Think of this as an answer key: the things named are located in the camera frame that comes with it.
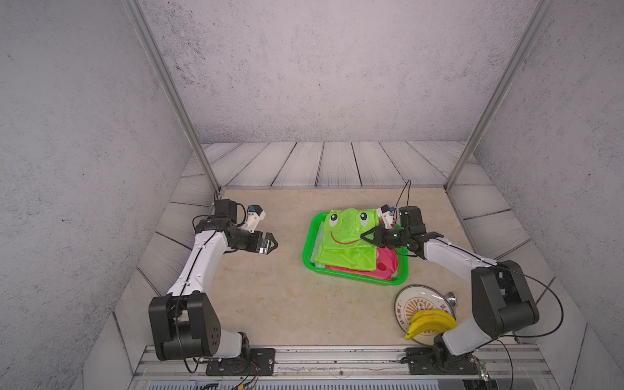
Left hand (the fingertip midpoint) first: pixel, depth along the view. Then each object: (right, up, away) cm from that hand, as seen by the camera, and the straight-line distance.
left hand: (267, 241), depth 83 cm
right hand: (+33, +1, +3) cm, 33 cm away
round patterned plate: (+52, -20, +1) cm, 55 cm away
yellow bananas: (+51, -23, -9) cm, 56 cm away
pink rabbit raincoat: (+42, -9, +5) cm, 43 cm away
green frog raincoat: (+26, -2, +5) cm, 26 cm away
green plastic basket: (+14, -3, +7) cm, 16 cm away
